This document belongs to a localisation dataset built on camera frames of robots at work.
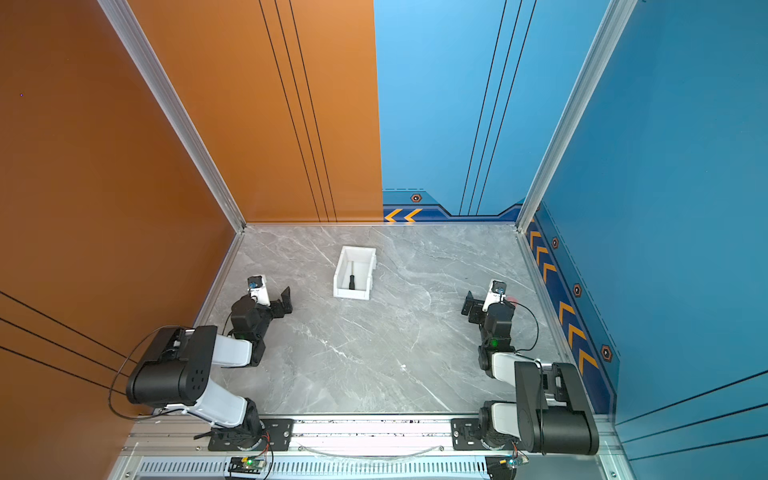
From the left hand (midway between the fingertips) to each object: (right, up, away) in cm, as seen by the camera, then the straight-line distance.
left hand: (274, 286), depth 93 cm
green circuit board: (+2, -40, -22) cm, 46 cm away
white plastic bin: (+26, +7, +16) cm, 32 cm away
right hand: (+65, -2, -3) cm, 65 cm away
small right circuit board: (+66, -39, -23) cm, 80 cm away
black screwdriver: (+23, +2, +10) cm, 25 cm away
